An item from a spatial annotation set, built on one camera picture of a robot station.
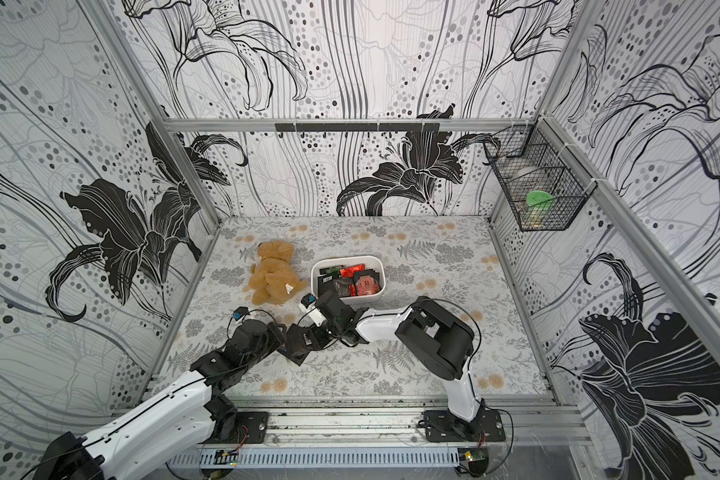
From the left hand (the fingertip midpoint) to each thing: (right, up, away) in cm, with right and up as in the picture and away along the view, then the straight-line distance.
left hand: (287, 335), depth 85 cm
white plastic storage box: (+24, +21, +16) cm, 35 cm away
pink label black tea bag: (+23, +15, +8) cm, 29 cm away
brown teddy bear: (-5, +17, +3) cm, 18 cm away
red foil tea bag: (+17, +17, +13) cm, 28 cm away
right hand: (+6, 0, +4) cm, 8 cm away
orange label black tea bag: (+3, -2, +1) cm, 4 cm away
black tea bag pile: (+9, +14, +13) cm, 22 cm away
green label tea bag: (+12, +18, +13) cm, 25 cm away
